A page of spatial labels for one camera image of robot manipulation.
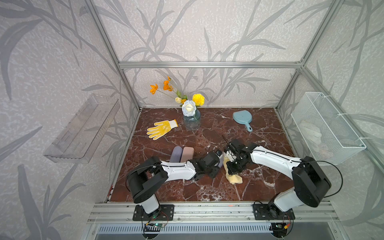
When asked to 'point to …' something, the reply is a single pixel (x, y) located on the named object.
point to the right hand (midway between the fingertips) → (228, 172)
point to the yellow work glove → (162, 128)
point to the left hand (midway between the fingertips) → (215, 167)
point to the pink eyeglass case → (187, 154)
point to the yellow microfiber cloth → (232, 178)
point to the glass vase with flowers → (190, 110)
